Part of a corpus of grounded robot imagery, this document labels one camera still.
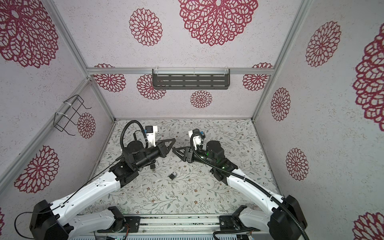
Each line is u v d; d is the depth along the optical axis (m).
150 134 0.62
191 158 0.60
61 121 0.73
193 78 0.93
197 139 0.63
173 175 0.90
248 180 0.49
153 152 0.61
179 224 0.75
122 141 0.51
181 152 0.70
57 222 0.39
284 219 0.39
